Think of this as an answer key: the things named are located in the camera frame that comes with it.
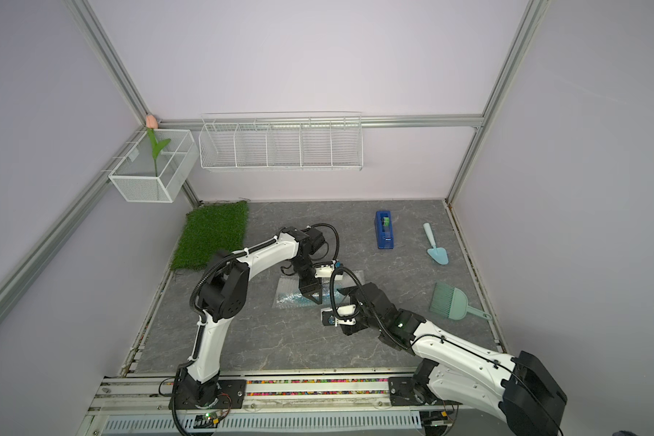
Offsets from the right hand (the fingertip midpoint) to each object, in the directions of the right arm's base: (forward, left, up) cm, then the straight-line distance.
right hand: (342, 294), depth 81 cm
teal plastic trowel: (+21, -37, -10) cm, 44 cm away
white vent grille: (-30, -1, -12) cm, 33 cm away
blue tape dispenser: (+30, -17, -7) cm, 35 cm away
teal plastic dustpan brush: (+1, -37, -10) cm, 38 cm away
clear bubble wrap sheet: (+2, +17, -6) cm, 18 cm away
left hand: (+4, +8, -8) cm, 12 cm away
